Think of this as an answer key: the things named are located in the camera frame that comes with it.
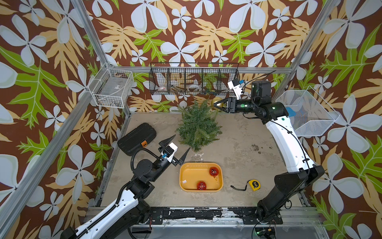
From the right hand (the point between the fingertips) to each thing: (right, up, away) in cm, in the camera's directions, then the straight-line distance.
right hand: (216, 105), depth 67 cm
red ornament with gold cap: (+2, -36, +17) cm, 40 cm away
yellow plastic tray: (-11, -39, +23) cm, 46 cm away
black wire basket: (-16, +23, +32) cm, 42 cm away
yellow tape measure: (+24, -43, +15) cm, 51 cm away
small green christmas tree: (-8, -10, +11) cm, 17 cm away
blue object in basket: (+47, -2, +19) cm, 51 cm away
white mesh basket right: (+54, -3, +14) cm, 56 cm away
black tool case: (-50, -20, +30) cm, 62 cm away
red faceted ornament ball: (-6, -42, +12) cm, 44 cm away
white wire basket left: (-58, +13, +19) cm, 63 cm away
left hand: (-16, -16, -2) cm, 23 cm away
